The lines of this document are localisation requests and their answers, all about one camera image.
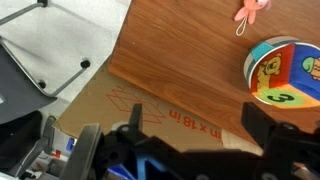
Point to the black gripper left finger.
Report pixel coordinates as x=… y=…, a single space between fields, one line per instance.
x=81 y=153

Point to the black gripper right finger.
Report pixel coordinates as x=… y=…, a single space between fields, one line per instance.
x=280 y=150

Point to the colourful soft picture cube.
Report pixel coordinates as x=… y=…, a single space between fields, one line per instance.
x=286 y=76

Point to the brown cardboard panel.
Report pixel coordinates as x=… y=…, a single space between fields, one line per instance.
x=100 y=116

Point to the grey leg black cap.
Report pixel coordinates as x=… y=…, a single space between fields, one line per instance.
x=41 y=84
x=42 y=2
x=85 y=63

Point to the dark grey chair seat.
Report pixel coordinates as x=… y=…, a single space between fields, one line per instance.
x=16 y=93

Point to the pink plush toy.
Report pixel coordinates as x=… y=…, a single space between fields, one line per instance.
x=251 y=10

